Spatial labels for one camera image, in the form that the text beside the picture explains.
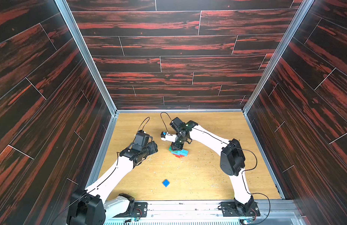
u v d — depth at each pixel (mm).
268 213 688
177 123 720
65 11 677
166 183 817
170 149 862
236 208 650
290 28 737
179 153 888
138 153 591
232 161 518
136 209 733
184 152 879
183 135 668
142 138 628
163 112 756
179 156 911
